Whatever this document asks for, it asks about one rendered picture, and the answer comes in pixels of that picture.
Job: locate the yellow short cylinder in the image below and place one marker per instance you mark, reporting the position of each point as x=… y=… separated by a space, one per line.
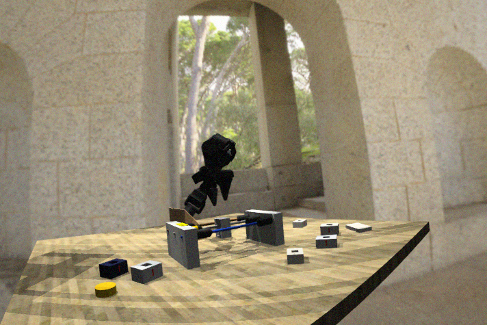
x=105 y=289

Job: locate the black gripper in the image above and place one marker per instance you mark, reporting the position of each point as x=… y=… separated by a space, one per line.
x=221 y=177

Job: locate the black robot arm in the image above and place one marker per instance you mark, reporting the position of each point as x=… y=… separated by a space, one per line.
x=216 y=148

